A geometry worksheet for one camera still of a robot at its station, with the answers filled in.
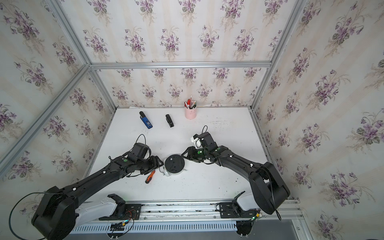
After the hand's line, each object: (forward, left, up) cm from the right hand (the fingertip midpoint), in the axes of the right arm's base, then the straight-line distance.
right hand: (185, 157), depth 81 cm
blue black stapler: (+32, +32, -7) cm, 46 cm away
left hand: (-4, +13, -4) cm, 14 cm away
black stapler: (+32, +14, -7) cm, 36 cm away
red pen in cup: (+43, 0, +2) cm, 43 cm away
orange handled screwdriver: (-9, +20, -8) cm, 24 cm away
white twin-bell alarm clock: (-2, +7, -6) cm, 9 cm away
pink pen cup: (+37, -1, -5) cm, 37 cm away
